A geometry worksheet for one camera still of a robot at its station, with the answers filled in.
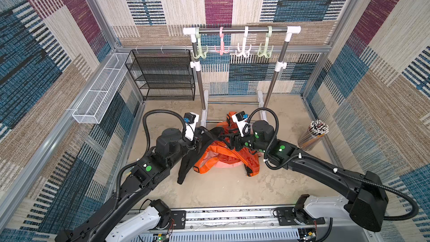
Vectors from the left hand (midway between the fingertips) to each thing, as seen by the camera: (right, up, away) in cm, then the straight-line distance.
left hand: (202, 128), depth 67 cm
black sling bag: (+2, -4, 0) cm, 5 cm away
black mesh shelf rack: (-29, +31, +42) cm, 60 cm away
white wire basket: (-62, +8, +24) cm, 67 cm away
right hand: (+10, -4, +7) cm, 13 cm away
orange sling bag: (+7, -16, +21) cm, 27 cm away
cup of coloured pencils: (+53, -2, +14) cm, 55 cm away
